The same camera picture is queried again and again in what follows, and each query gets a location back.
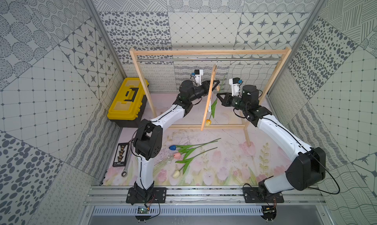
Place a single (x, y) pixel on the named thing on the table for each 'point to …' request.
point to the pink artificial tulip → (178, 155)
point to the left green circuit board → (143, 210)
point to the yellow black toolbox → (127, 108)
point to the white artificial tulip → (186, 162)
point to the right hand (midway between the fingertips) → (217, 96)
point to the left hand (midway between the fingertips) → (219, 79)
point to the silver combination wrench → (124, 172)
